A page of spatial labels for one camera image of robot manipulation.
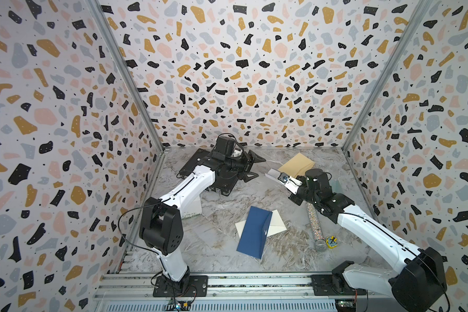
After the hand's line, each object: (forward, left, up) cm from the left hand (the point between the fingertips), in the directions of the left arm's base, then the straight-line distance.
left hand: (265, 165), depth 77 cm
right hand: (-3, -10, -7) cm, 13 cm away
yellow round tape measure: (-22, -29, -26) cm, 45 cm away
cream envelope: (-13, -6, -28) cm, 32 cm away
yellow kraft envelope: (+23, -22, -28) cm, 43 cm away
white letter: (+3, -5, -9) cm, 11 cm away
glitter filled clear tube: (-22, -23, -25) cm, 40 cm away
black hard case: (-9, +15, +3) cm, 18 cm away
